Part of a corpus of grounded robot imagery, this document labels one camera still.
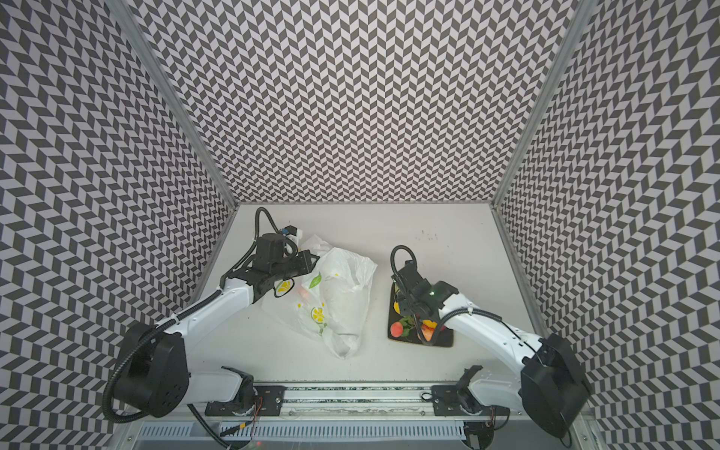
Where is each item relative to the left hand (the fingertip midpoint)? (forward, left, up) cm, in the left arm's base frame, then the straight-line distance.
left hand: (321, 261), depth 85 cm
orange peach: (-19, -32, -9) cm, 38 cm away
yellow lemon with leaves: (-15, -26, -11) cm, 32 cm away
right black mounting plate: (-36, -35, -12) cm, 52 cm away
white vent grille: (-42, +1, -14) cm, 44 cm away
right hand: (-12, -28, -7) cm, 31 cm away
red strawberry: (-18, -23, -10) cm, 31 cm away
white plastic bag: (-9, -1, -8) cm, 12 cm away
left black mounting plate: (-35, +12, -13) cm, 39 cm away
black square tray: (-20, -37, -11) cm, 43 cm away
